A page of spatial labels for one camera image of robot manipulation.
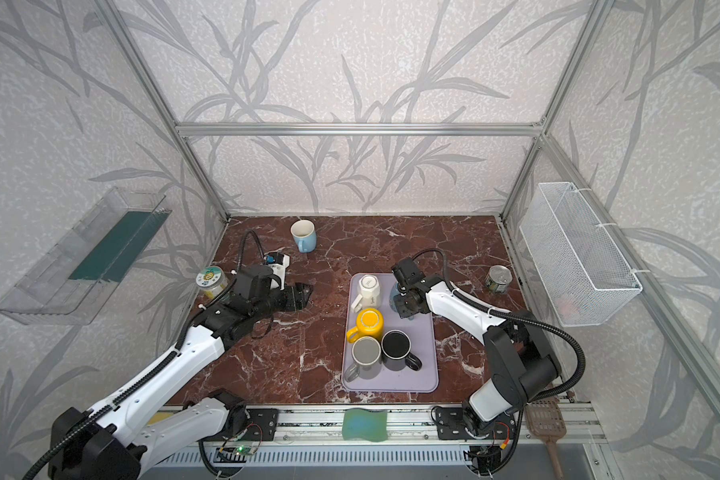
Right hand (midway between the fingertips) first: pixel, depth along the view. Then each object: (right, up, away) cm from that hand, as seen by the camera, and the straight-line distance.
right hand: (409, 294), depth 91 cm
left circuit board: (-42, -33, -20) cm, 57 cm away
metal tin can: (+29, +4, +5) cm, 30 cm away
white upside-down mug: (-12, +2, -4) cm, 13 cm away
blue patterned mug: (-5, +1, +2) cm, 5 cm away
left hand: (-28, +6, -11) cm, 31 cm away
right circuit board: (+17, -38, -17) cm, 45 cm away
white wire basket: (+33, +10, -29) cm, 45 cm away
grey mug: (-13, -12, -16) cm, 24 cm away
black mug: (-5, -12, -14) cm, 19 cm away
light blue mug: (-36, +19, +14) cm, 43 cm away
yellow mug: (-12, -6, -10) cm, 17 cm away
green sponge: (-12, -29, -18) cm, 36 cm away
